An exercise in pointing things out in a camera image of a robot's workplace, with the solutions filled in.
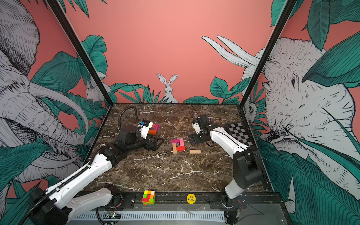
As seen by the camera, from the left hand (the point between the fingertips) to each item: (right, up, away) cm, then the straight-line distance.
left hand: (159, 136), depth 75 cm
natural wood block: (+7, -11, +18) cm, 22 cm away
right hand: (+21, -2, +14) cm, 25 cm away
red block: (+11, -11, +18) cm, 24 cm away
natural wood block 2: (+21, -13, +18) cm, 30 cm away
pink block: (+12, -7, +21) cm, 25 cm away
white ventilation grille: (-2, -40, -5) cm, 41 cm away
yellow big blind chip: (+17, -34, 0) cm, 38 cm away
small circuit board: (-23, -39, -5) cm, 46 cm away
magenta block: (+7, -6, +23) cm, 25 cm away
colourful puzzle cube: (-5, -31, -5) cm, 32 cm away
